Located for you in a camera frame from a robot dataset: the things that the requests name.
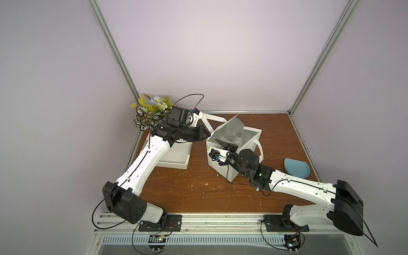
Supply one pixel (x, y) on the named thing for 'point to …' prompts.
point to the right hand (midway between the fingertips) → (217, 138)
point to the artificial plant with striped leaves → (151, 112)
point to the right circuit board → (291, 241)
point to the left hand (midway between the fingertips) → (212, 134)
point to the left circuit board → (157, 238)
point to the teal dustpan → (296, 168)
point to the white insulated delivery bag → (232, 130)
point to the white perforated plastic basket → (177, 156)
